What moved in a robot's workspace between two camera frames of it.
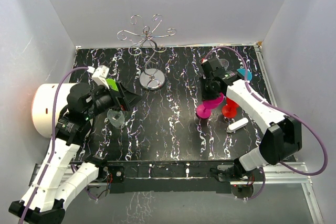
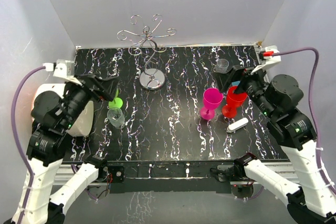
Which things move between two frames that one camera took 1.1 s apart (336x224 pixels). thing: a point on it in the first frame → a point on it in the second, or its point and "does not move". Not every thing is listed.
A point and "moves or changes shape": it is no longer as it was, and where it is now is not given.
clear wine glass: x=224 y=63 does not move
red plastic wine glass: x=230 y=109 does not move
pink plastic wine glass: x=203 y=110 moves or changes shape
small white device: x=241 y=123 does not move
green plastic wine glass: x=112 y=84 moves or changes shape
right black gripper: x=204 y=95 → x=223 y=79
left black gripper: x=124 y=99 → x=106 y=88
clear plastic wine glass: x=116 y=118 does not move
